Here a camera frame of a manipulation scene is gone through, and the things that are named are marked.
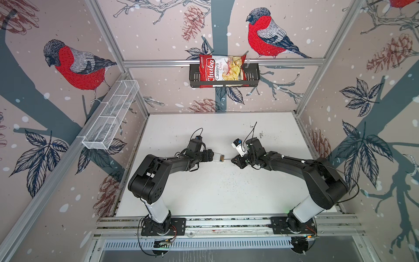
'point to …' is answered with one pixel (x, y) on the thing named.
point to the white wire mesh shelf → (109, 115)
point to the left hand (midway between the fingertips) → (208, 153)
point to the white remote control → (216, 156)
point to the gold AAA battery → (221, 158)
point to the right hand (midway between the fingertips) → (231, 162)
